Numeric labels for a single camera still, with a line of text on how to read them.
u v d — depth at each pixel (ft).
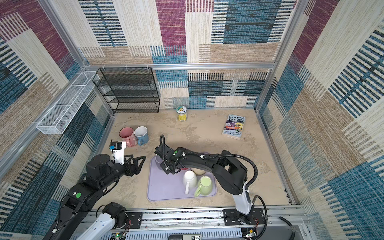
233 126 3.54
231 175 1.62
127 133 3.17
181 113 3.55
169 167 2.10
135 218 2.45
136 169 2.02
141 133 3.24
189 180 2.53
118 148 1.89
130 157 2.30
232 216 2.42
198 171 2.71
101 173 1.63
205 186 2.43
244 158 1.45
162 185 2.73
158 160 2.77
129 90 3.64
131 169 2.01
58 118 2.34
